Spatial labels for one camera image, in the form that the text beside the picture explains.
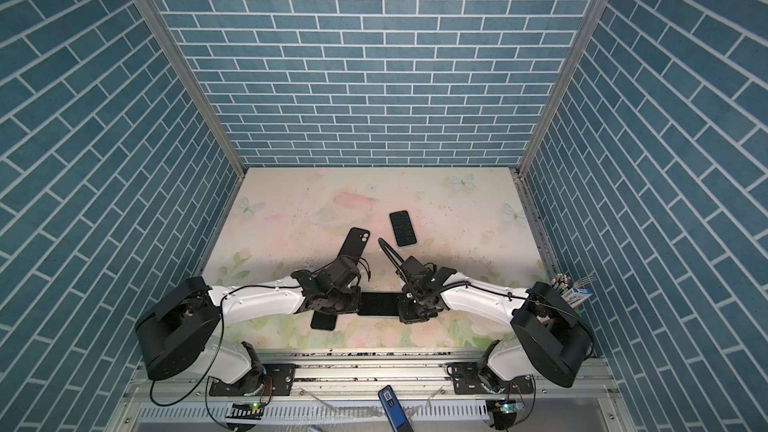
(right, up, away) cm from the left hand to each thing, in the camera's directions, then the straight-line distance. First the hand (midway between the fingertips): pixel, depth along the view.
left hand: (365, 308), depth 85 cm
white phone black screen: (+5, +4, -8) cm, 10 cm away
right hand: (+10, -1, -2) cm, 10 cm away
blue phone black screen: (+11, +21, +20) cm, 31 cm away
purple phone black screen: (-11, -3, -3) cm, 12 cm away
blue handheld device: (+8, -16, -18) cm, 26 cm away
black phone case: (-5, +17, +15) cm, 23 cm away
